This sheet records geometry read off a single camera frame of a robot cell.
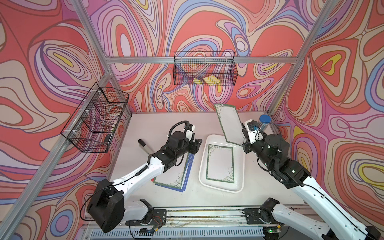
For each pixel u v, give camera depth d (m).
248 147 0.59
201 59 0.87
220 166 0.92
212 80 0.91
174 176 0.88
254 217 0.72
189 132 0.67
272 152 0.46
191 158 0.94
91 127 0.73
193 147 0.69
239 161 0.92
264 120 0.90
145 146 0.96
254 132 0.53
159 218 0.72
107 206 0.40
